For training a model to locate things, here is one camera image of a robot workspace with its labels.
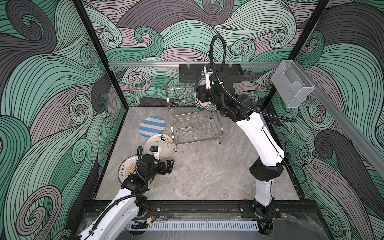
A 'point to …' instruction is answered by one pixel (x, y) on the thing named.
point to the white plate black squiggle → (163, 141)
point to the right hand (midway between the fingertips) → (205, 85)
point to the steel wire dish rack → (188, 123)
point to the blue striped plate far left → (151, 125)
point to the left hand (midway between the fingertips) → (167, 159)
